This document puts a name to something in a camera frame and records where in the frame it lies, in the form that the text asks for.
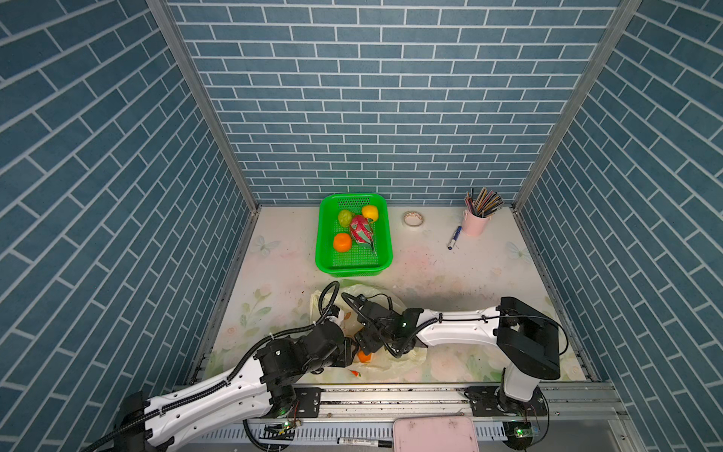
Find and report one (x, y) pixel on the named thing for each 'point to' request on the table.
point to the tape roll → (412, 218)
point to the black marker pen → (388, 443)
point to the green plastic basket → (360, 261)
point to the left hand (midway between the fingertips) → (357, 351)
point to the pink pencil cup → (473, 226)
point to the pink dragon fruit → (361, 231)
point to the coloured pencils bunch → (485, 204)
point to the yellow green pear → (345, 217)
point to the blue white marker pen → (456, 236)
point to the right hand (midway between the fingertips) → (361, 330)
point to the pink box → (435, 434)
